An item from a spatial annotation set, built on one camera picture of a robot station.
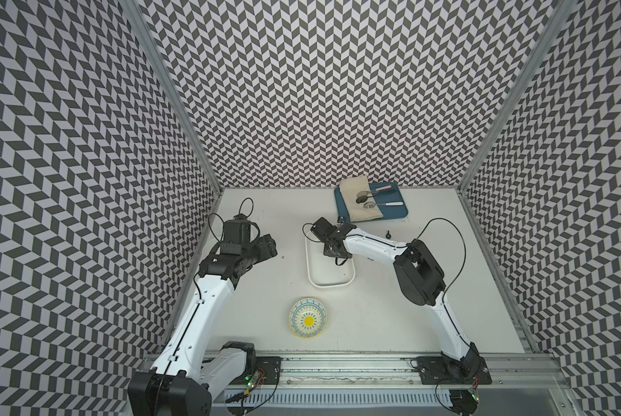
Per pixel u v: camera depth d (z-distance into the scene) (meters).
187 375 0.38
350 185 1.16
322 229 0.79
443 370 0.65
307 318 0.82
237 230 0.58
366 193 1.15
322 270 0.93
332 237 0.72
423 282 0.56
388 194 1.14
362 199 1.13
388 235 1.02
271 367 0.74
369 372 0.75
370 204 1.12
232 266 0.52
